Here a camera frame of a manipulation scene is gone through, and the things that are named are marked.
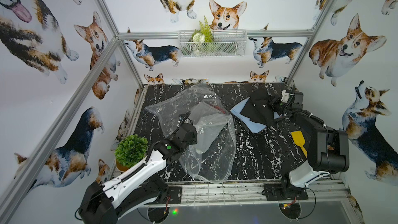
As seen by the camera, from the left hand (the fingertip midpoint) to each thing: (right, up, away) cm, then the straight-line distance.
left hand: (194, 129), depth 81 cm
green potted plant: (-29, -8, -9) cm, 32 cm away
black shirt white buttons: (+37, +9, +13) cm, 40 cm away
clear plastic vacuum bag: (+9, -17, +5) cm, 20 cm away
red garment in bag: (+15, +9, +21) cm, 27 cm away
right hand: (+41, +16, +11) cm, 45 cm away
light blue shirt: (+34, -1, +11) cm, 36 cm away
